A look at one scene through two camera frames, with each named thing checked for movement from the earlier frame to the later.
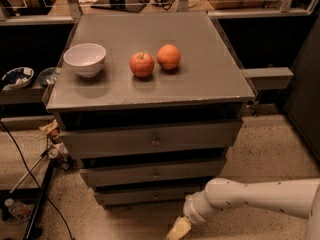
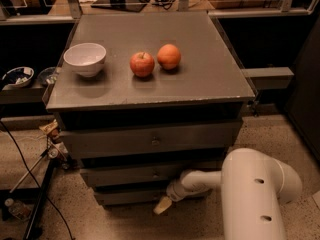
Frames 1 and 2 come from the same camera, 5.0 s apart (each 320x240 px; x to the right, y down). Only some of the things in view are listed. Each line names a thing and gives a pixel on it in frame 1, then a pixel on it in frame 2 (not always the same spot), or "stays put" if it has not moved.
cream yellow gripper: [190, 210] → [174, 192]
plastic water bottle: [20, 210] stays put
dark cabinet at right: [302, 102] stays put
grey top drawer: [151, 135] stays put
